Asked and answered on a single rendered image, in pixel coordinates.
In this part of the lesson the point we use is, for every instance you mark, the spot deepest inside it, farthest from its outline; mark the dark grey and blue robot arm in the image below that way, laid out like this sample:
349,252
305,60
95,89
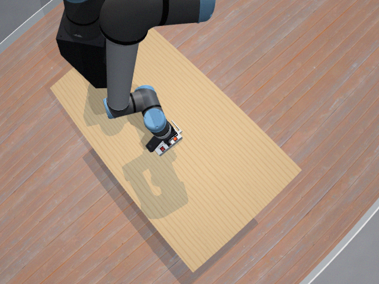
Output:
124,24

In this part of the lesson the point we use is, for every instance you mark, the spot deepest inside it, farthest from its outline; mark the grey power strip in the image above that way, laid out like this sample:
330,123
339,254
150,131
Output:
163,148

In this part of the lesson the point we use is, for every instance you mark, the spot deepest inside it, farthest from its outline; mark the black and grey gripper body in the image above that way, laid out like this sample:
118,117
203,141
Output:
172,134

